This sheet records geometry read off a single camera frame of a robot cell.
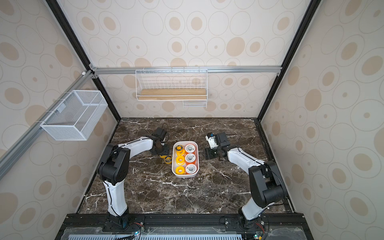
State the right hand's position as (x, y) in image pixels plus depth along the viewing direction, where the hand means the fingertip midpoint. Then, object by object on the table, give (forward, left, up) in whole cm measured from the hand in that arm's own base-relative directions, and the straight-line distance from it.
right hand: (205, 153), depth 92 cm
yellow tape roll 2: (-10, +15, -5) cm, 19 cm away
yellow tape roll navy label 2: (-2, +24, -6) cm, 25 cm away
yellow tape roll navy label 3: (0, +28, -5) cm, 28 cm away
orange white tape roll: (+5, +10, -3) cm, 12 cm away
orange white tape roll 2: (-3, +9, -3) cm, 10 cm away
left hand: (+4, +25, -5) cm, 26 cm away
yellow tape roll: (-3, +16, -5) cm, 17 cm away
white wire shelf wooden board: (+38, +12, +23) cm, 46 cm away
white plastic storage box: (-5, +19, 0) cm, 20 cm away
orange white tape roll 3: (-10, +9, -3) cm, 13 cm away
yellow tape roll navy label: (+3, +17, -3) cm, 17 cm away
